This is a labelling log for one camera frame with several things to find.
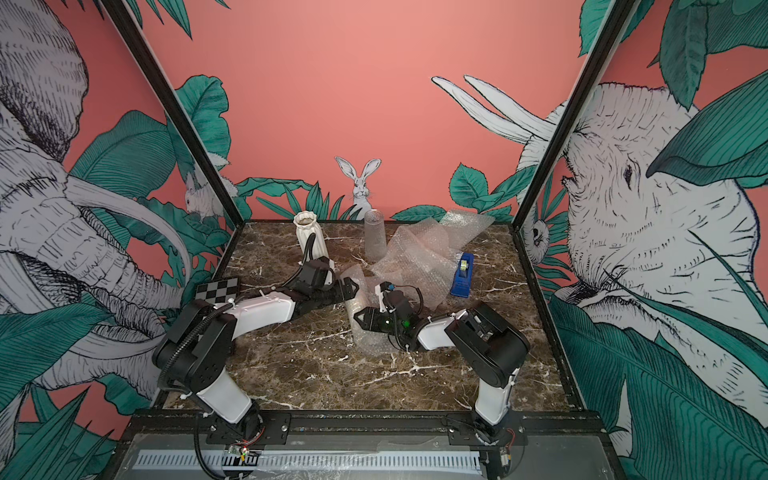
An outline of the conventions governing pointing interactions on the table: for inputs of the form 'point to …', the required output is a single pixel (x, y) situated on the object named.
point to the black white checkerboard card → (219, 291)
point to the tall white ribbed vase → (305, 224)
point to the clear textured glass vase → (375, 242)
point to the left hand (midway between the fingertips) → (351, 284)
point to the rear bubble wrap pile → (421, 256)
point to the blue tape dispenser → (462, 283)
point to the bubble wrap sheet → (371, 341)
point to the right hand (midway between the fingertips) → (356, 316)
